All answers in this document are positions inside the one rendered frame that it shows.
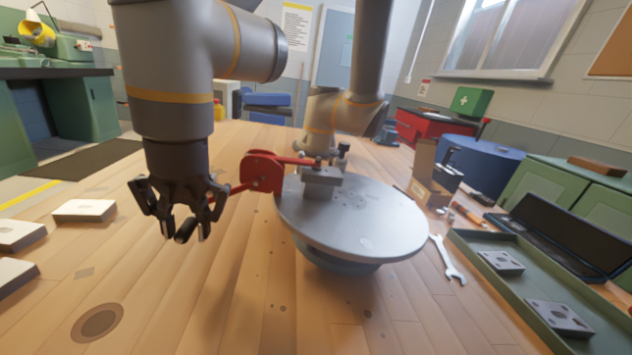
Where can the white wall pipe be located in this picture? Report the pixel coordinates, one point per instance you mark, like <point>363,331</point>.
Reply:
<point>419,39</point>

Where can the window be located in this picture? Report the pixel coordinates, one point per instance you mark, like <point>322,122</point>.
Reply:
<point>508,34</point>

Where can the blue open tool case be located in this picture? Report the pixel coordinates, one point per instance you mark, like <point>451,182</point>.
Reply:
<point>573,237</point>

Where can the dark grey turntable base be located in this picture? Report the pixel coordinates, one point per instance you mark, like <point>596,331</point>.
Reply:
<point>331,259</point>

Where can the brown wooden block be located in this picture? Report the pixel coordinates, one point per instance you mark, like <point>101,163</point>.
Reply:
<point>595,167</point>

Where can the grey square holed plate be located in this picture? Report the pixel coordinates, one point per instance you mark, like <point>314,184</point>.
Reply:
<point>560,318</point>
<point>501,261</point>

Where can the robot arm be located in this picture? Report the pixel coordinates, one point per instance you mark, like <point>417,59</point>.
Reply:
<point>173,59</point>

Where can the green lathe machine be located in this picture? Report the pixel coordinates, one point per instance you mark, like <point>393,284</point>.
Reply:
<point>74,103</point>

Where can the green first aid box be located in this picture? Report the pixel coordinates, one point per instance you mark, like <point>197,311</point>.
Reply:
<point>471,101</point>

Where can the blue bench vise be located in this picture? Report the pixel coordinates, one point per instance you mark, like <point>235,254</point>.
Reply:
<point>387,134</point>

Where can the dark floor mat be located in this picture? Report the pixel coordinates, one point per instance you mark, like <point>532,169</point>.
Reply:
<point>84,158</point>

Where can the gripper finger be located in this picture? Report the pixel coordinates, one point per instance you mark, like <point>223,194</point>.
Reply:
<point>150,200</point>
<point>210,202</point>

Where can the cork notice board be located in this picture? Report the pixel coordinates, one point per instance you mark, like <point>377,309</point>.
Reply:
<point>614,52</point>

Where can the white square plate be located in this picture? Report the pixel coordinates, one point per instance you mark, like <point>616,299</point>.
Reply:
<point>20,234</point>
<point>15,276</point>
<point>84,209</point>

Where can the brown cardboard box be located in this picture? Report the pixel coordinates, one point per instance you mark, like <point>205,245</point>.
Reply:
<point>424,167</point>

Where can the yellow lamp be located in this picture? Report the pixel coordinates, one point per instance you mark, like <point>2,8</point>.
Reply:
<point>37,32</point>

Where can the grey fixture block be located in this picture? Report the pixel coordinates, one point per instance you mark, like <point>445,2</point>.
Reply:
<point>321,180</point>

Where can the green cupboard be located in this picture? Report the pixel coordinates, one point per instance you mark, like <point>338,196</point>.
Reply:
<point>548,190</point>

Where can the black boxy device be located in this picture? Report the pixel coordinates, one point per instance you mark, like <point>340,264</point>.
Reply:
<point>448,175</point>

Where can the grey round turntable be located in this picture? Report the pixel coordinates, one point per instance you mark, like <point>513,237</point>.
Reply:
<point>360,222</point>

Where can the silver open-end wrench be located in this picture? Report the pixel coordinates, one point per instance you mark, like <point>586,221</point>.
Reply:
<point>447,259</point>

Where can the red tool chest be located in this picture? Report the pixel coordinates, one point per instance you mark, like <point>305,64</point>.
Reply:
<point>424,126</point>

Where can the grey blue door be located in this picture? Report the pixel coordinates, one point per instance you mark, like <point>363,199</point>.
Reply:
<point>333,49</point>

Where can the green tray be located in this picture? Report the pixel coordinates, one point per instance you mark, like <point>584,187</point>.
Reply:
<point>513,296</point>

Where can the red and white sign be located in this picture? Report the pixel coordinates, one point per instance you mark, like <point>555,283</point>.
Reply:
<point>423,88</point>

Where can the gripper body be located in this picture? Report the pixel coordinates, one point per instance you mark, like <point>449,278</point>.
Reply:
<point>175,160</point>

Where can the white cabinet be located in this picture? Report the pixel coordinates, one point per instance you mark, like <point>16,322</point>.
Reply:
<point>224,91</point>

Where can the black plunger knob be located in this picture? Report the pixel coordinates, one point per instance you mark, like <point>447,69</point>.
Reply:
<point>343,149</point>

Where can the red toggle clamp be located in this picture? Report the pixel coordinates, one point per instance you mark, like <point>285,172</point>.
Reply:
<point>264,172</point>

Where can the blue round drum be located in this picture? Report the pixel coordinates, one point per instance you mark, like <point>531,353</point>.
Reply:
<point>479,163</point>

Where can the blue machine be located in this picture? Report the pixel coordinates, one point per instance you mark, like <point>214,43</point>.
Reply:
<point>266,101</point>

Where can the white yellow wall poster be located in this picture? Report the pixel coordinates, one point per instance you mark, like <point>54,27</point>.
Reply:
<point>296,27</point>

